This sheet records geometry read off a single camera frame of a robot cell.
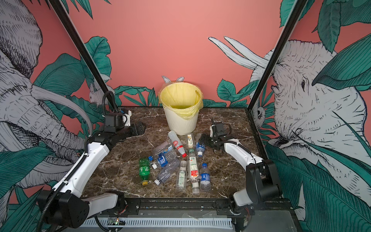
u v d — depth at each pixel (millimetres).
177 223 701
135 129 700
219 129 699
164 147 946
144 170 817
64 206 382
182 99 1051
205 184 812
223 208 730
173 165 872
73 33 779
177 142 936
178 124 937
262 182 434
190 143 928
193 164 835
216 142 648
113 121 582
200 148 922
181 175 798
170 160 862
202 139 814
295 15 715
